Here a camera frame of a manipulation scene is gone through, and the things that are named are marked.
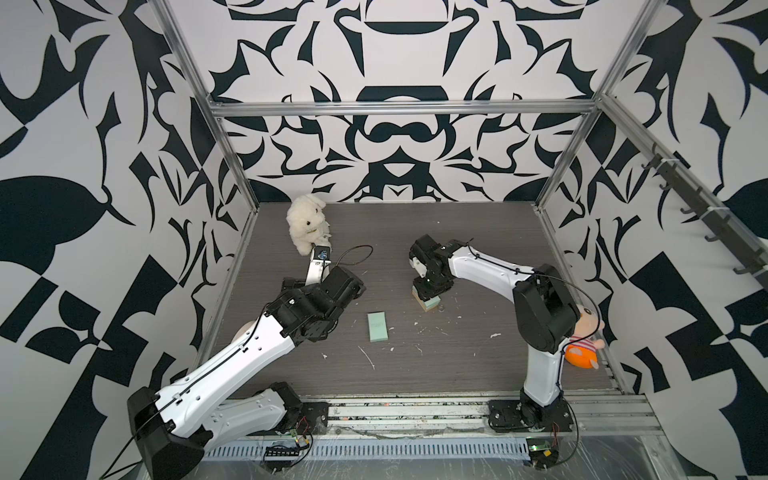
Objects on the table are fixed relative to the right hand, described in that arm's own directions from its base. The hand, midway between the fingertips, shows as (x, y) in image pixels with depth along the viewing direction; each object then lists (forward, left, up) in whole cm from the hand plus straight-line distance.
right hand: (424, 288), depth 93 cm
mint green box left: (-13, +14, -2) cm, 19 cm away
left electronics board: (-40, +38, -6) cm, 55 cm away
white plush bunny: (+15, +35, +14) cm, 41 cm away
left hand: (-8, +30, +20) cm, 37 cm away
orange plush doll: (-19, -39, +2) cm, 44 cm away
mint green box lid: (-5, -1, 0) cm, 5 cm away
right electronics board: (-41, -25, -5) cm, 48 cm away
